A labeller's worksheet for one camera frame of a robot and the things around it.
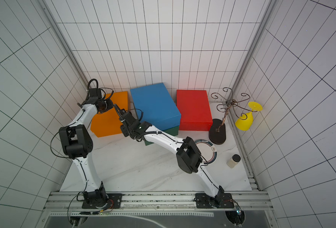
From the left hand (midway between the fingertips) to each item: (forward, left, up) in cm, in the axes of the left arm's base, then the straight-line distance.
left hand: (112, 105), depth 99 cm
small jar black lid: (-37, -78, -6) cm, 87 cm away
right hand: (-15, -15, +3) cm, 22 cm away
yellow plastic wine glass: (-19, -85, +8) cm, 88 cm away
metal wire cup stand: (-12, -76, -13) cm, 78 cm away
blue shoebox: (-7, -33, +8) cm, 35 cm away
